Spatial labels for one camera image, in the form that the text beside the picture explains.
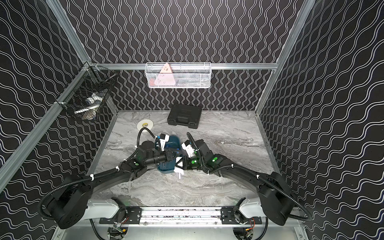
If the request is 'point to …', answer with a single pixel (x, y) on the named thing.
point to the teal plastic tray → (173, 143)
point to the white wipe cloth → (178, 170)
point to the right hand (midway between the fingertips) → (176, 163)
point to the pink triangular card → (165, 77)
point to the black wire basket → (85, 96)
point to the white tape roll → (145, 123)
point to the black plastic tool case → (185, 115)
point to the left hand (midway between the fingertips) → (181, 150)
